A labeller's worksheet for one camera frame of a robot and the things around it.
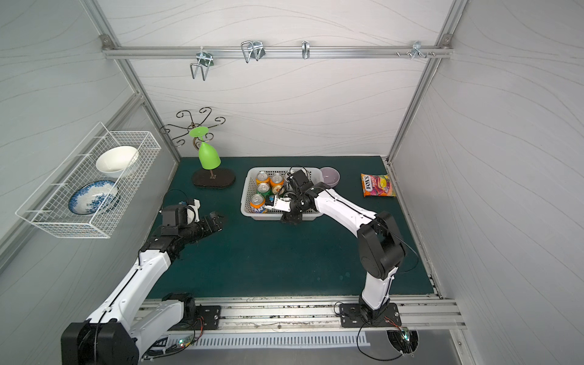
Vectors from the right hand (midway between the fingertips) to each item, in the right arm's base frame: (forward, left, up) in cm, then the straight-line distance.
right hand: (283, 209), depth 87 cm
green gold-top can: (+11, +4, -2) cm, 12 cm away
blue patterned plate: (-12, +53, +22) cm, 59 cm away
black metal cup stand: (+23, +37, -10) cm, 45 cm away
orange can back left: (+16, +11, 0) cm, 20 cm away
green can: (+11, +9, -1) cm, 14 cm away
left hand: (-7, +24, +1) cm, 25 cm away
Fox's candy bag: (+22, -43, -11) cm, 49 cm away
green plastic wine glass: (+18, +32, +9) cm, 38 cm away
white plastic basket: (+11, +16, -2) cm, 20 cm away
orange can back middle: (+15, +4, -1) cm, 16 cm away
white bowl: (+1, +54, +23) cm, 59 cm away
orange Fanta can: (+3, +11, -1) cm, 12 cm away
